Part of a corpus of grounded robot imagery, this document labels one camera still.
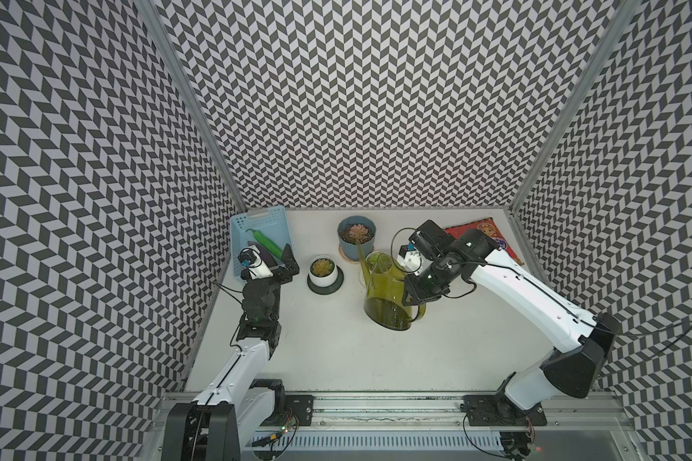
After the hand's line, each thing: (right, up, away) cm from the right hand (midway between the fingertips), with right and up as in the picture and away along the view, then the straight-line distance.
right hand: (411, 306), depth 70 cm
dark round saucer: (-23, -1, +24) cm, 33 cm away
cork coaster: (-19, +9, +35) cm, 41 cm away
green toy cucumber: (-48, +14, +38) cm, 63 cm away
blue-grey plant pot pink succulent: (-15, +19, +28) cm, 37 cm away
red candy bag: (+35, +20, +36) cm, 54 cm away
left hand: (-37, +13, +10) cm, 40 cm away
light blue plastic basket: (-49, +22, +44) cm, 70 cm away
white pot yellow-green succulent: (-25, +6, +21) cm, 33 cm away
